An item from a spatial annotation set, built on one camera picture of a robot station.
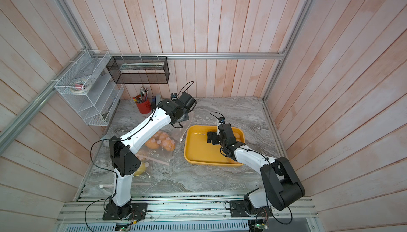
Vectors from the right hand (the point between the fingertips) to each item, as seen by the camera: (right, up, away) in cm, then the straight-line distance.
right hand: (214, 131), depth 92 cm
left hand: (-20, +8, -7) cm, 22 cm away
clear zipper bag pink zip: (-34, -23, -8) cm, 42 cm away
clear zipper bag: (-31, -9, -4) cm, 33 cm away
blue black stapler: (-42, +18, +19) cm, 50 cm away
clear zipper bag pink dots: (-22, -1, 0) cm, 22 cm away
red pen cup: (-47, +15, +16) cm, 52 cm away
